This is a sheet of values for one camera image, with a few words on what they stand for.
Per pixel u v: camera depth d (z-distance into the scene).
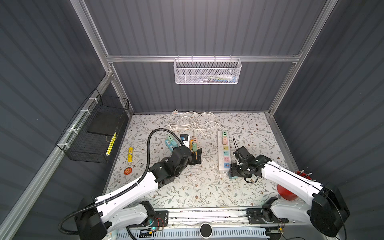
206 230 0.67
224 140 0.96
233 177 0.86
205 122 1.15
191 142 0.99
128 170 0.89
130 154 0.95
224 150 0.96
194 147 0.91
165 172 0.54
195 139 0.96
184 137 0.64
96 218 0.39
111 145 0.69
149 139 0.59
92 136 0.72
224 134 0.99
